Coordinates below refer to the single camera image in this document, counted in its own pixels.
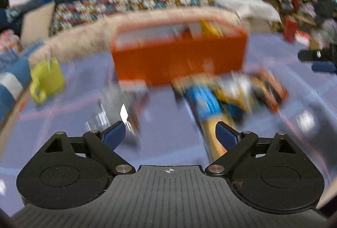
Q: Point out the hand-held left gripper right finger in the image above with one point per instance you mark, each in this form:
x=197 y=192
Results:
x=226 y=136

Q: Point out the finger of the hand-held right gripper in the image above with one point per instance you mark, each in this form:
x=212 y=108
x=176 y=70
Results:
x=325 y=67

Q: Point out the orange brown snack packet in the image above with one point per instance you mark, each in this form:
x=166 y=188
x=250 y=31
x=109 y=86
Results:
x=273 y=91

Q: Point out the blue orange snack packet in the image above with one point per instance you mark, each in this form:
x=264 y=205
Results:
x=205 y=104

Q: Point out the green mug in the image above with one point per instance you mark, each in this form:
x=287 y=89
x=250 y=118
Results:
x=48 y=78

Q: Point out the yellow black snack packet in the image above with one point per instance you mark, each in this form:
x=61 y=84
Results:
x=237 y=93

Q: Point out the beige floral sofa cover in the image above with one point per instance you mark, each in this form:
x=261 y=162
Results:
x=87 y=30

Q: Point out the pile of dark clothes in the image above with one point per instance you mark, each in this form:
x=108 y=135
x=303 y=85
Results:
x=321 y=7

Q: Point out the beige pillow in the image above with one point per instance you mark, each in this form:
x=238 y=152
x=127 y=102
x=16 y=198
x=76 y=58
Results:
x=36 y=22

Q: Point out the blue striped bedding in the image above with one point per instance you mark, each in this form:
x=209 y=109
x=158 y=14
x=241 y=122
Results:
x=11 y=86

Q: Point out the white cloth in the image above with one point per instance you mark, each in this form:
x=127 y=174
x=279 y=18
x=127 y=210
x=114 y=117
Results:
x=250 y=7

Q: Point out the orange cardboard box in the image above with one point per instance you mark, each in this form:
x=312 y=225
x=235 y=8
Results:
x=179 y=62

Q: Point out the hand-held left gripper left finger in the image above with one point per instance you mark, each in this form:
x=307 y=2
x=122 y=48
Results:
x=114 y=136

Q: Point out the small white snack packet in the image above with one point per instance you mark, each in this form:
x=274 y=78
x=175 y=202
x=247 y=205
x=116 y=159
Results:
x=305 y=120

